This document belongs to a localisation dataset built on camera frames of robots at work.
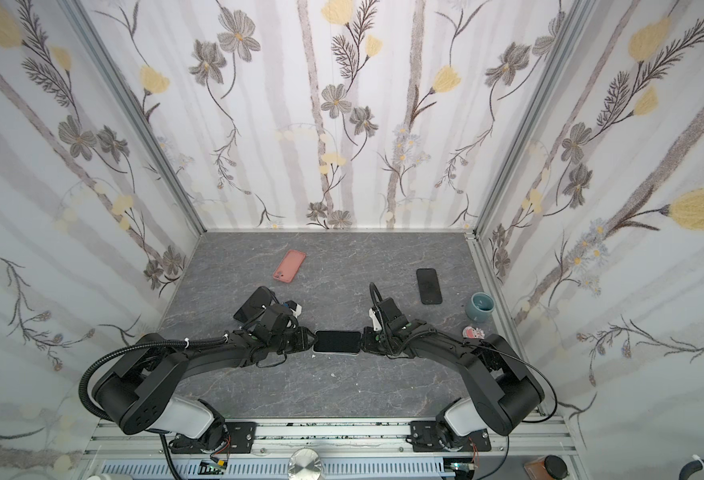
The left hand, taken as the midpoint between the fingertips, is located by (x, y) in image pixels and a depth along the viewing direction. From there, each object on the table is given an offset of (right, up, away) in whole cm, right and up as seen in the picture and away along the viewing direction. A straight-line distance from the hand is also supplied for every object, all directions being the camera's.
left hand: (311, 332), depth 90 cm
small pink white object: (+49, 0, +1) cm, 49 cm away
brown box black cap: (+55, -22, -27) cm, 65 cm away
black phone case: (+40, +13, +14) cm, 44 cm away
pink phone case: (-12, +20, +22) cm, 32 cm away
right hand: (+13, -1, -3) cm, 13 cm away
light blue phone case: (+8, -4, +5) cm, 10 cm away
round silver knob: (+4, -18, -31) cm, 37 cm away
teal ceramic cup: (+55, +7, +6) cm, 55 cm away
